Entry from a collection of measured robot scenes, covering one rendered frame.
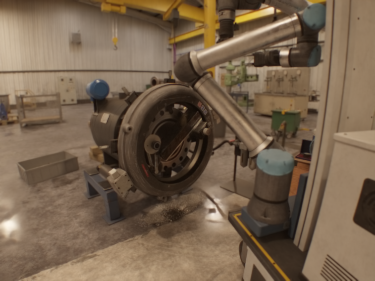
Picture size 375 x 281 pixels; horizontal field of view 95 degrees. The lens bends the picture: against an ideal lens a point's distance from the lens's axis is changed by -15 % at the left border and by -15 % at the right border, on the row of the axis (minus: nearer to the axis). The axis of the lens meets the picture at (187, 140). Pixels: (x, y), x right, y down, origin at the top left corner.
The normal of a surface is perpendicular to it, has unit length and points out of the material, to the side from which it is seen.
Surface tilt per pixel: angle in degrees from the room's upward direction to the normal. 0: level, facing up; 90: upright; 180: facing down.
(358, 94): 90
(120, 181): 90
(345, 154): 90
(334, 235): 90
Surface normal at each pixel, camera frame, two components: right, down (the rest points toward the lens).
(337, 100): 0.26, 0.24
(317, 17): -0.30, 0.21
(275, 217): -0.10, -0.10
